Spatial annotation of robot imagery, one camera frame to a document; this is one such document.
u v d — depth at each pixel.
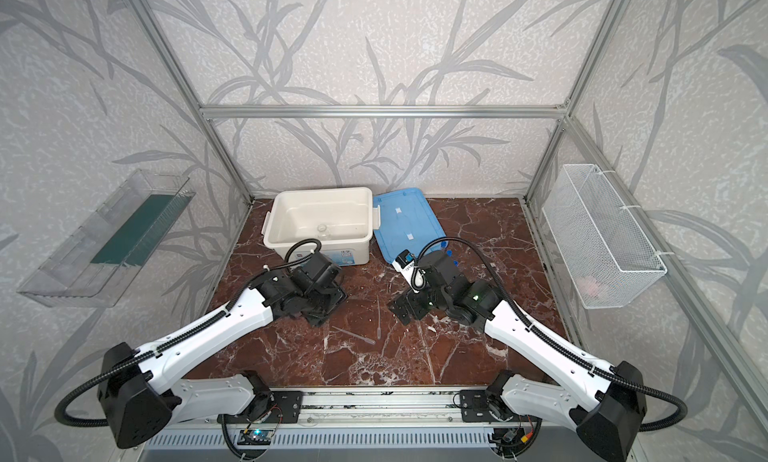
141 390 0.38
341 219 1.12
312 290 0.59
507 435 0.76
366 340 0.85
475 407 0.74
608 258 0.61
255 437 0.71
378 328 0.87
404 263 0.64
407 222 1.13
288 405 0.74
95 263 0.63
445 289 0.54
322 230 1.02
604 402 0.38
